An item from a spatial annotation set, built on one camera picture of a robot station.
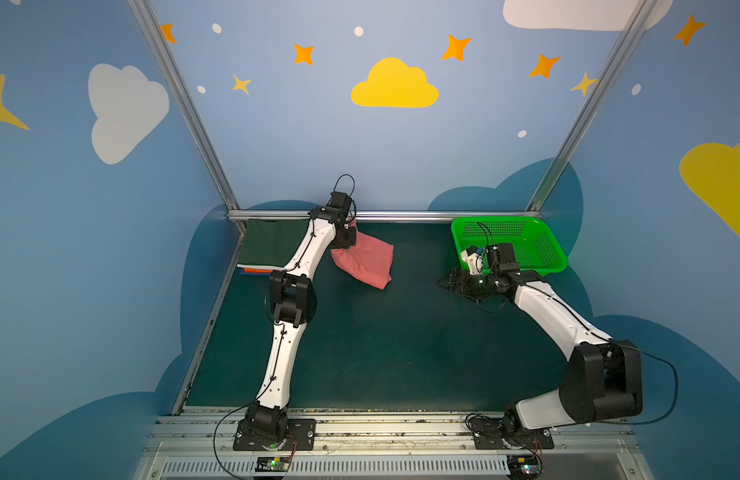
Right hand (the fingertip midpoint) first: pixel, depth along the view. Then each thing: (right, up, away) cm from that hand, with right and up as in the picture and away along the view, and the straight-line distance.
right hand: (449, 283), depth 86 cm
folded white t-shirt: (-62, +4, +15) cm, 64 cm away
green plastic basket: (+41, +11, +28) cm, 51 cm away
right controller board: (+15, -43, -15) cm, 48 cm away
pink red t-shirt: (-24, +6, +20) cm, 32 cm away
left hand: (-31, +13, +16) cm, 37 cm away
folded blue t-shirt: (-69, +2, +18) cm, 71 cm away
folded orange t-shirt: (-66, +3, +20) cm, 68 cm away
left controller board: (-47, -42, -16) cm, 65 cm away
